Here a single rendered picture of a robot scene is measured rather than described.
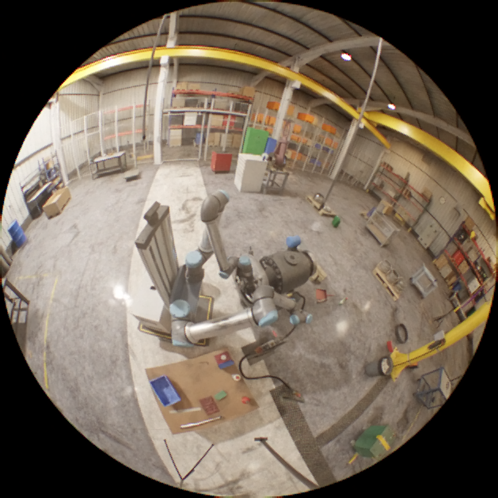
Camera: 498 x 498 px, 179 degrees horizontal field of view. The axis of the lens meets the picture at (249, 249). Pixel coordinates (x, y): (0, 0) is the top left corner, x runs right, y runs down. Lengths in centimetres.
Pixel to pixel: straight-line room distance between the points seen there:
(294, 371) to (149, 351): 205
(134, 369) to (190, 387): 97
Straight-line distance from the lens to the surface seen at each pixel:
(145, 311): 169
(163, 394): 194
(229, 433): 251
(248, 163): 506
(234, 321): 93
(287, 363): 254
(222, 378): 184
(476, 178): 1188
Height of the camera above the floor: 231
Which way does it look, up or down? 45 degrees down
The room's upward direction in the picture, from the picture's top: 16 degrees clockwise
